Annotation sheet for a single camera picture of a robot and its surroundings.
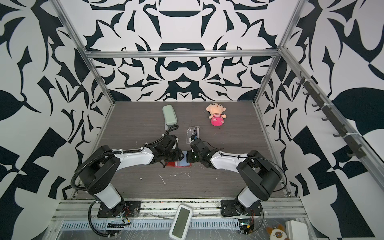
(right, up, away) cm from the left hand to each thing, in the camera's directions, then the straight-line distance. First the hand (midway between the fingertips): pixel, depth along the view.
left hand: (184, 153), depth 89 cm
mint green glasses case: (-12, +23, +22) cm, 34 cm away
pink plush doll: (+21, +26, +18) cm, 38 cm away
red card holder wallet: (-1, -5, 0) cm, 6 cm away
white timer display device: (-1, -26, -24) cm, 36 cm away
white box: (+50, -28, -23) cm, 62 cm away
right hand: (+2, 0, 0) cm, 2 cm away
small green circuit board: (+29, -29, -17) cm, 44 cm away
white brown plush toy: (+42, -29, -23) cm, 56 cm away
